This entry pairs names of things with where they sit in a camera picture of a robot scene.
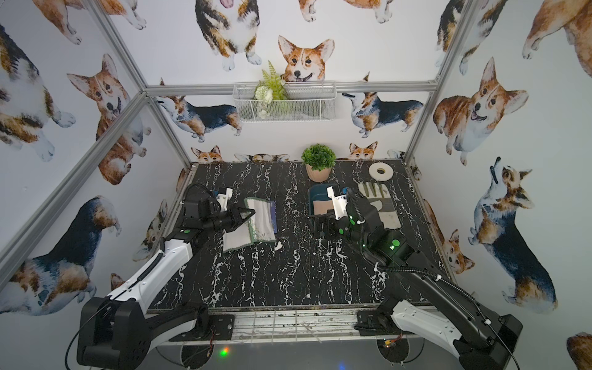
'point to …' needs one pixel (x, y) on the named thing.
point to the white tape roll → (381, 171)
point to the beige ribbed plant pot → (317, 176)
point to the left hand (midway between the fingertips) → (257, 208)
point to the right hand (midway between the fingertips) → (314, 214)
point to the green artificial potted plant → (318, 156)
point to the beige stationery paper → (321, 206)
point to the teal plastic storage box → (317, 192)
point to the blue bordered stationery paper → (274, 216)
